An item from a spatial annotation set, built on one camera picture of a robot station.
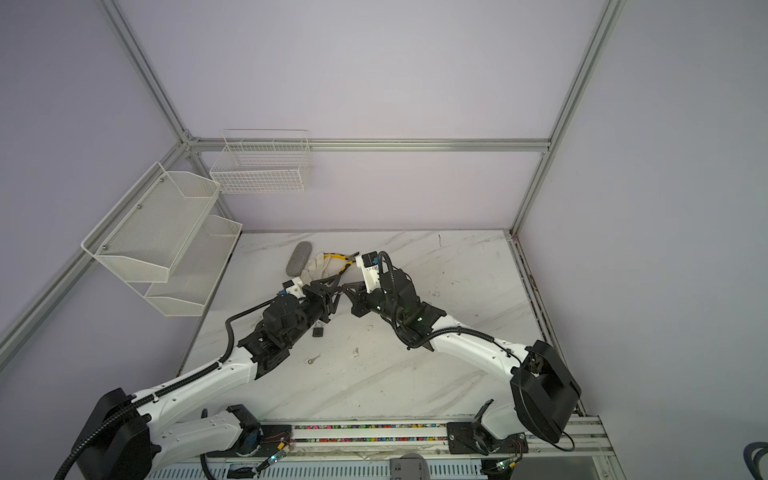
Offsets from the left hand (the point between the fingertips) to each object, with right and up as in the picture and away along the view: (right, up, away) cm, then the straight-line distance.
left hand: (343, 279), depth 75 cm
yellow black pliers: (-4, +5, +36) cm, 36 cm away
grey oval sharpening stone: (-22, +5, +33) cm, 40 cm away
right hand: (0, -2, -2) cm, 3 cm away
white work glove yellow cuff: (-12, +3, +32) cm, 34 cm away
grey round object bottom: (+17, -44, -6) cm, 47 cm away
